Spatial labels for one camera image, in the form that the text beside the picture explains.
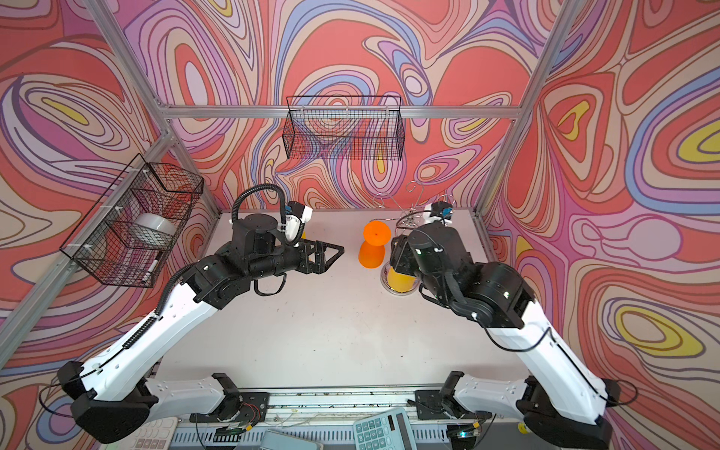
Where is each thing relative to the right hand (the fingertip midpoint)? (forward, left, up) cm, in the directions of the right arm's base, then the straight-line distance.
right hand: (403, 252), depth 59 cm
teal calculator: (-29, +3, -36) cm, 46 cm away
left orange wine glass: (+13, +6, -18) cm, 23 cm away
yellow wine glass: (+5, -1, -22) cm, 22 cm away
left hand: (+3, +15, -2) cm, 16 cm away
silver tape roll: (+12, +62, -4) cm, 63 cm away
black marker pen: (+4, +64, -12) cm, 66 cm away
